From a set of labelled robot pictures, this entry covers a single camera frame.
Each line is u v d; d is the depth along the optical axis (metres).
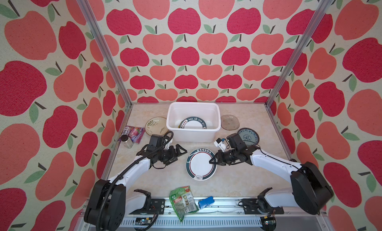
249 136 1.01
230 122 1.10
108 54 0.91
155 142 0.69
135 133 1.00
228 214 0.74
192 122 1.05
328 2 0.70
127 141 0.90
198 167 0.81
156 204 0.75
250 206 0.73
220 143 0.80
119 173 0.47
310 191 0.42
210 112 1.03
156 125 1.08
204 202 0.75
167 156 0.74
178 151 0.75
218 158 0.73
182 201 0.75
